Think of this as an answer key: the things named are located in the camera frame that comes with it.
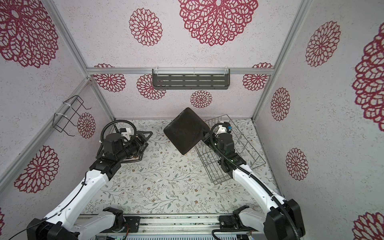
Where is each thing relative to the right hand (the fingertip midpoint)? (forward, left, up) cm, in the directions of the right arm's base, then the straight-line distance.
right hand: (201, 127), depth 74 cm
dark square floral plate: (-5, +41, -25) cm, 48 cm away
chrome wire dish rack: (+2, -6, -30) cm, 30 cm away
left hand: (-5, +25, -4) cm, 26 cm away
